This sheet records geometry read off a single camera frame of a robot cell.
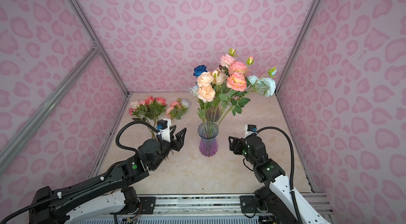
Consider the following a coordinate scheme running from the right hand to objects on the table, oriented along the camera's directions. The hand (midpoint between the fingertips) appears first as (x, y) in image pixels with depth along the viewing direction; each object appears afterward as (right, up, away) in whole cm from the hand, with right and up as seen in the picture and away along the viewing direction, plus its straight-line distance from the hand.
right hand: (233, 138), depth 78 cm
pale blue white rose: (-28, +18, +31) cm, 45 cm away
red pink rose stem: (-52, +13, +29) cm, 61 cm away
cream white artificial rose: (-62, +17, +28) cm, 70 cm away
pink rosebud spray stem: (-34, +13, +29) cm, 47 cm away
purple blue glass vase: (-12, +3, +2) cm, 13 cm away
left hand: (-24, +7, -8) cm, 26 cm away
